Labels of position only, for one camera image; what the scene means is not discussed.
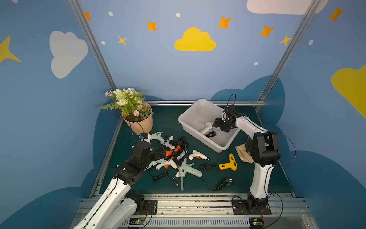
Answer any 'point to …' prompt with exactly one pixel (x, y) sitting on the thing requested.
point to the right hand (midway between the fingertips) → (217, 124)
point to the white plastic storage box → (193, 120)
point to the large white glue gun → (209, 125)
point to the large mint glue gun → (184, 169)
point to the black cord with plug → (162, 174)
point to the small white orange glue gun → (198, 154)
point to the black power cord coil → (227, 181)
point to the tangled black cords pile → (180, 152)
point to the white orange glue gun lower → (170, 162)
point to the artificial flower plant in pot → (137, 112)
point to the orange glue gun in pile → (169, 152)
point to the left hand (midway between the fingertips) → (158, 145)
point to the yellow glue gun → (232, 164)
